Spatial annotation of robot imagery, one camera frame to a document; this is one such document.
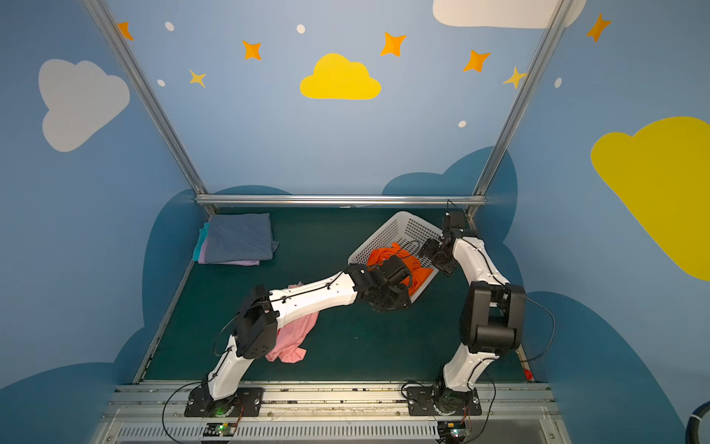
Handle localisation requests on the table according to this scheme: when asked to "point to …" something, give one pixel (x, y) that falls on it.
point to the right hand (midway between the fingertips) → (431, 258)
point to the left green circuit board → (219, 429)
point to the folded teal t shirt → (203, 233)
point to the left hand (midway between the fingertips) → (411, 307)
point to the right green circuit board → (451, 432)
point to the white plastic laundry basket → (409, 231)
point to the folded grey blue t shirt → (239, 237)
